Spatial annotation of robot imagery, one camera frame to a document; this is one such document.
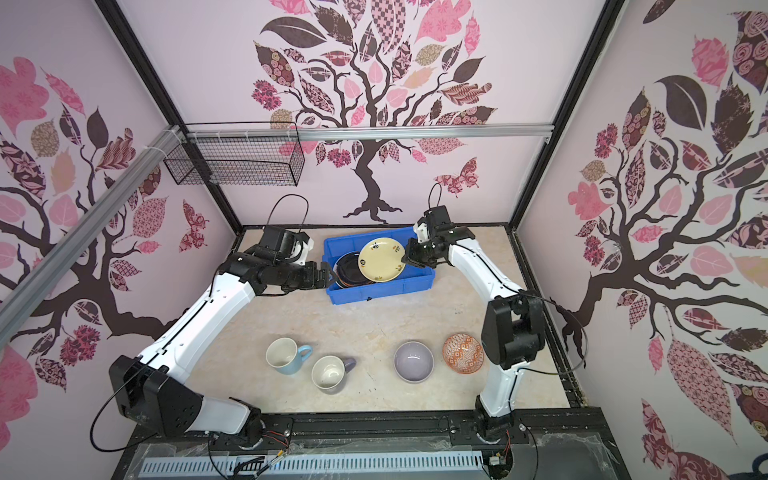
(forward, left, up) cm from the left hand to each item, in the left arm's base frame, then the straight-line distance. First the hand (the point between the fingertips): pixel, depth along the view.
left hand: (322, 283), depth 78 cm
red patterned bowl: (-12, -40, -19) cm, 46 cm away
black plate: (+9, -5, -7) cm, 13 cm away
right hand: (+12, -22, -3) cm, 26 cm away
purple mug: (-17, -1, -20) cm, 27 cm away
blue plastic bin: (+10, -25, -13) cm, 30 cm away
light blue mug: (-13, +12, -19) cm, 26 cm away
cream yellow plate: (+12, -15, -5) cm, 20 cm away
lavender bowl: (-15, -25, -18) cm, 35 cm away
